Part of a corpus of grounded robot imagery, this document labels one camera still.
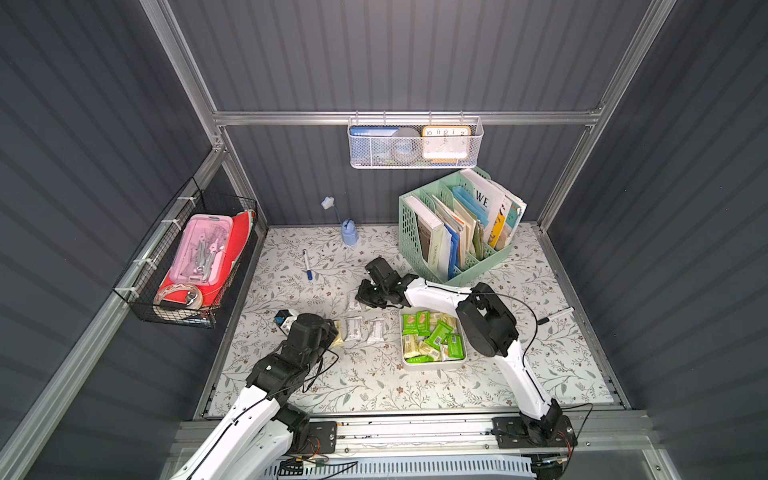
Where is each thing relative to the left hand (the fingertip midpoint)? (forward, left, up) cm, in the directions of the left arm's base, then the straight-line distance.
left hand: (329, 323), depth 78 cm
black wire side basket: (-1, +35, +21) cm, 41 cm away
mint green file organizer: (+25, -36, +10) cm, 45 cm away
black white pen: (+9, -69, -13) cm, 71 cm away
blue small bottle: (+42, -1, -8) cm, 42 cm away
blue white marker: (+27, +13, -14) cm, 33 cm away
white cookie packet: (+5, -5, -13) cm, 15 cm away
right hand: (+16, -6, -10) cm, 20 cm away
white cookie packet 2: (+4, -12, -14) cm, 19 cm away
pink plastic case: (+11, +30, +16) cm, 36 cm away
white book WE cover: (+39, -48, +11) cm, 63 cm away
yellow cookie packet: (+1, 0, -13) cm, 14 cm away
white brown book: (+23, -28, +11) cm, 38 cm away
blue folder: (+22, -36, +4) cm, 42 cm away
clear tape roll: (-1, +29, +14) cm, 32 cm away
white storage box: (+1, -28, -11) cm, 30 cm away
